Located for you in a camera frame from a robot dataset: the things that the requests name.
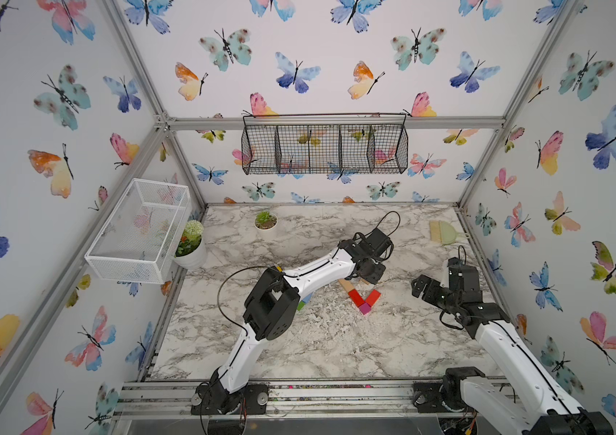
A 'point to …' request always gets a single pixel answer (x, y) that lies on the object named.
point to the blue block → (307, 298)
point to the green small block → (301, 305)
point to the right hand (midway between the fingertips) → (428, 285)
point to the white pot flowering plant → (191, 251)
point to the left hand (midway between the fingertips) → (377, 269)
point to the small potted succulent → (265, 221)
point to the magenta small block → (365, 308)
